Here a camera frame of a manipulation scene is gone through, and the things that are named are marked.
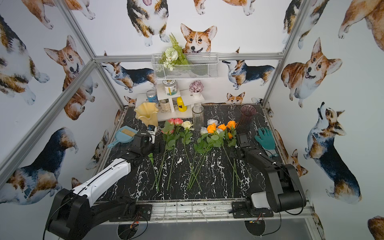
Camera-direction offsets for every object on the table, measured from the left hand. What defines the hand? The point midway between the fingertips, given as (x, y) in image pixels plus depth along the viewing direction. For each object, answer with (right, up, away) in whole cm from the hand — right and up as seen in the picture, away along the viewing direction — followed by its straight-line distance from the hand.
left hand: (157, 137), depth 87 cm
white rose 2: (+24, -8, +11) cm, 27 cm away
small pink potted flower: (+22, +31, +11) cm, 40 cm away
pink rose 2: (+1, +1, +15) cm, 15 cm away
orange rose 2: (+40, +4, +17) cm, 43 cm away
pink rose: (+9, +8, +20) cm, 23 cm away
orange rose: (+46, 0, +11) cm, 47 cm away
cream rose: (+15, -2, +16) cm, 22 cm away
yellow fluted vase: (-10, +14, +11) cm, 20 cm away
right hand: (+47, -8, +6) cm, 48 cm away
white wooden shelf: (+5, +19, +27) cm, 34 cm away
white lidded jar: (+6, +30, +6) cm, 31 cm away
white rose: (+32, +8, +18) cm, 38 cm away
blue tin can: (-6, +25, +9) cm, 27 cm away
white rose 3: (+24, -14, +6) cm, 28 cm away
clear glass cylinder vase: (+23, +14, +6) cm, 28 cm away
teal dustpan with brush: (-27, -1, +17) cm, 32 cm away
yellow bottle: (+10, +20, +24) cm, 33 cm away
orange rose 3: (+32, +4, +12) cm, 34 cm away
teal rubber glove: (+69, -2, +14) cm, 71 cm away
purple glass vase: (+55, +15, +8) cm, 57 cm away
